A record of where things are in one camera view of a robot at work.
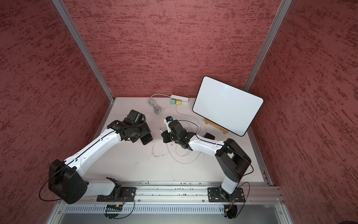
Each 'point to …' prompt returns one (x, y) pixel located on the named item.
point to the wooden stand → (207, 122)
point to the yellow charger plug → (178, 102)
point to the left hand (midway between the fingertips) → (145, 134)
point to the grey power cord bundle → (156, 108)
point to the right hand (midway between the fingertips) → (162, 136)
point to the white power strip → (184, 100)
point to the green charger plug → (173, 101)
